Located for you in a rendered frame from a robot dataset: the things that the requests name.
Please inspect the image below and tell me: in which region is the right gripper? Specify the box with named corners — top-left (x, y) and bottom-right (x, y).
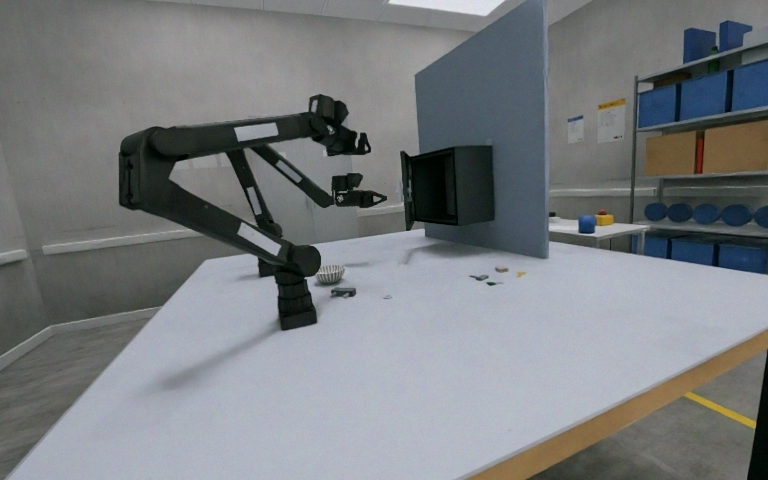
top-left (326, 128), bottom-right (371, 156)

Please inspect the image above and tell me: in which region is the grey wall panel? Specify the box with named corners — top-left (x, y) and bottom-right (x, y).
top-left (414, 0), bottom-right (549, 259)

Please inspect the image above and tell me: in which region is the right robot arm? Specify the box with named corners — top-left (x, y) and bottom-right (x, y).
top-left (119, 94), bottom-right (351, 324)

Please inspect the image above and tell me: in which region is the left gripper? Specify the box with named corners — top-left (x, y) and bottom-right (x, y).
top-left (347, 190), bottom-right (387, 208)

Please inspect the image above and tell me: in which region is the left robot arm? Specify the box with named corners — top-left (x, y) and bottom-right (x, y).
top-left (225, 145), bottom-right (364, 238)

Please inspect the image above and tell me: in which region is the black wall cabinet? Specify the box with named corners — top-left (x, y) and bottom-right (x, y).
top-left (396, 138), bottom-right (495, 231)

